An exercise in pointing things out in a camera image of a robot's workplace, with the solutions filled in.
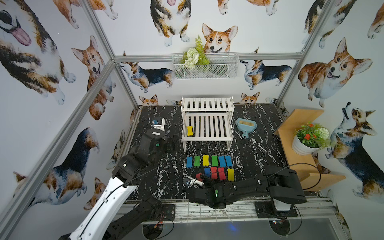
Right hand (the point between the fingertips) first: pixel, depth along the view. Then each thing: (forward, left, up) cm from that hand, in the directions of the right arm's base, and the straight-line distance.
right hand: (200, 174), depth 81 cm
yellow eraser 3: (0, -17, -5) cm, 17 cm away
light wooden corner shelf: (+4, -57, +1) cm, 57 cm away
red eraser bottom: (0, +2, -4) cm, 4 cm away
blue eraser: (+9, +7, -4) cm, 12 cm away
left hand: (+10, +13, +28) cm, 32 cm away
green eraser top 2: (+10, -8, -4) cm, 13 cm away
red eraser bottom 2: (+1, -7, -3) cm, 8 cm away
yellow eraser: (+10, -3, -4) cm, 11 cm away
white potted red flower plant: (+12, -56, +16) cm, 59 cm away
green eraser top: (+10, +2, -4) cm, 11 cm away
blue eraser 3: (+3, -4, -4) cm, 6 cm away
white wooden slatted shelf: (+32, -4, +8) cm, 33 cm away
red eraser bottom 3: (+2, -12, -4) cm, 13 cm away
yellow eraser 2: (+23, +6, +9) cm, 26 cm away
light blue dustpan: (+28, -30, -3) cm, 41 cm away
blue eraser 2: (+10, -17, -5) cm, 20 cm away
